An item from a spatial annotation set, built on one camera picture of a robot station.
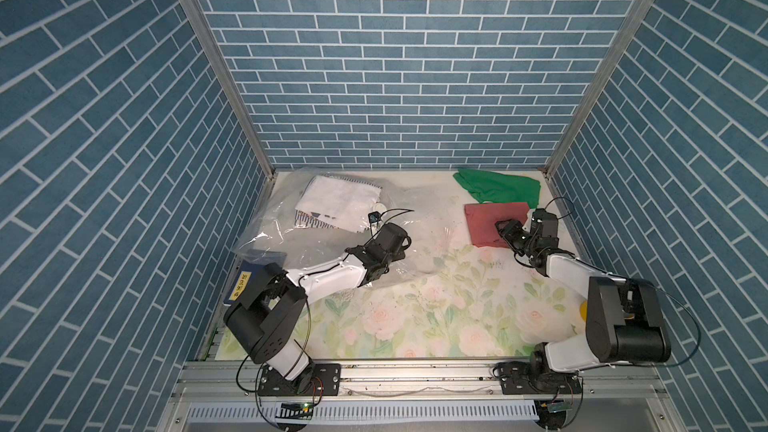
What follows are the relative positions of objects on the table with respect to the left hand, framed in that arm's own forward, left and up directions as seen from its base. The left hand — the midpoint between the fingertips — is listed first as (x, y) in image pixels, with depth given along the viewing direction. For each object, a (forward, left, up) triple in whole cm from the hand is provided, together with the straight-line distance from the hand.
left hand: (403, 246), depth 90 cm
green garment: (+29, -34, -4) cm, 45 cm away
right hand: (+6, -31, +1) cm, 32 cm away
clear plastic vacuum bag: (+7, -12, -8) cm, 16 cm away
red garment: (+15, -29, -6) cm, 33 cm away
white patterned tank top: (+18, +24, -1) cm, 30 cm away
